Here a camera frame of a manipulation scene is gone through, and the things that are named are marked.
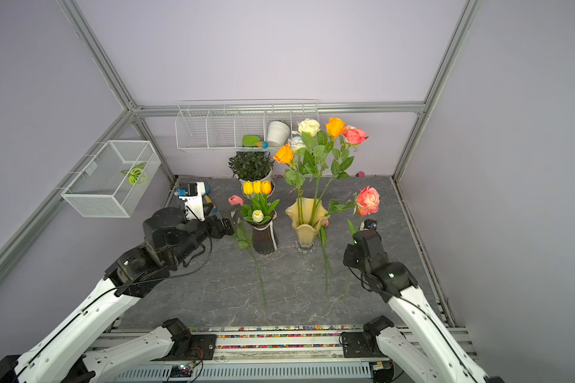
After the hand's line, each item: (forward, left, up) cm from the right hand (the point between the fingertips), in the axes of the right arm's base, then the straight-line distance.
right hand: (351, 246), depth 78 cm
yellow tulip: (+15, +34, +13) cm, 39 cm away
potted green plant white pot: (+37, +37, +1) cm, 53 cm away
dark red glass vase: (+8, +31, -8) cm, 33 cm away
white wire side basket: (+22, +83, +9) cm, 86 cm away
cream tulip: (+3, +29, +14) cm, 33 cm away
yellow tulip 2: (+15, +31, +13) cm, 37 cm away
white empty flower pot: (+43, +25, +14) cm, 52 cm away
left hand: (+2, +37, +20) cm, 42 cm away
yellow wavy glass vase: (+14, +14, 0) cm, 20 cm away
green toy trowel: (+47, +37, +8) cm, 60 cm away
